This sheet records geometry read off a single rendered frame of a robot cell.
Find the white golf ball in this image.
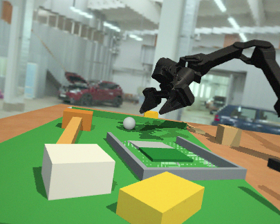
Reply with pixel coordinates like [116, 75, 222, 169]
[123, 117, 136, 130]

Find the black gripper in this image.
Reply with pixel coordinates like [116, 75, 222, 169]
[140, 75, 195, 115]

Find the tan cube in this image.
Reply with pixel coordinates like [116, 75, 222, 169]
[215, 124, 242, 147]

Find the white block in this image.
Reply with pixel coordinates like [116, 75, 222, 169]
[41, 144, 115, 200]

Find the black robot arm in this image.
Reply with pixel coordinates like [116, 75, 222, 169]
[151, 39, 280, 118]

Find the green flat mat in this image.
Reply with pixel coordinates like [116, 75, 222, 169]
[0, 116, 280, 224]

